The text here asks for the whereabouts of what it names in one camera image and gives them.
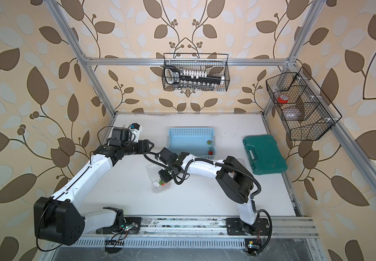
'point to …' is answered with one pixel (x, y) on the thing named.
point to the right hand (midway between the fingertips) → (163, 176)
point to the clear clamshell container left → (158, 184)
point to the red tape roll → (283, 99)
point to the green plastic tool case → (264, 154)
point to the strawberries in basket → (210, 151)
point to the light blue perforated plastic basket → (200, 142)
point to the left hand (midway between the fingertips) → (146, 143)
